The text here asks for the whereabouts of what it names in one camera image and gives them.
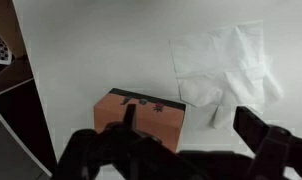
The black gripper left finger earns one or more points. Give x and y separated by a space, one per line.
130 115

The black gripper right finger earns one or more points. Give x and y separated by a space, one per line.
249 125

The orange printed tissue box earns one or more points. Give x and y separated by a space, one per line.
147 121

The clear plastic bag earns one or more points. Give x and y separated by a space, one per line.
224 66

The wooden shelf unit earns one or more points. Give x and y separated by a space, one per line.
17 110

